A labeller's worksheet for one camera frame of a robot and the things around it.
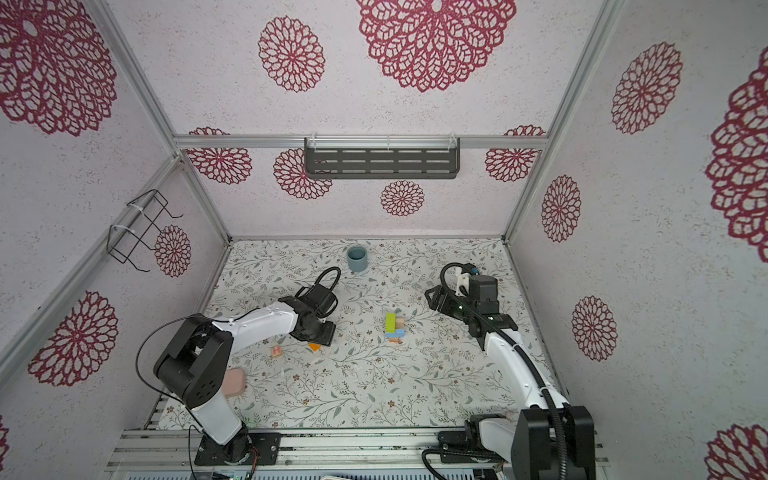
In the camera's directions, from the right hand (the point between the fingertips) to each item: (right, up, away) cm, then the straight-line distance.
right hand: (436, 292), depth 84 cm
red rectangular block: (-11, -16, +8) cm, 21 cm away
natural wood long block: (-9, -10, +9) cm, 17 cm away
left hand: (-34, -16, +9) cm, 38 cm away
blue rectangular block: (-10, -13, +6) cm, 18 cm away
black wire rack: (-78, +14, -11) cm, 80 cm away
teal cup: (-24, +10, +24) cm, 35 cm away
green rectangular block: (-12, -10, +5) cm, 17 cm away
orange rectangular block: (-36, -18, +8) cm, 41 cm away
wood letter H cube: (-47, -18, +6) cm, 51 cm away
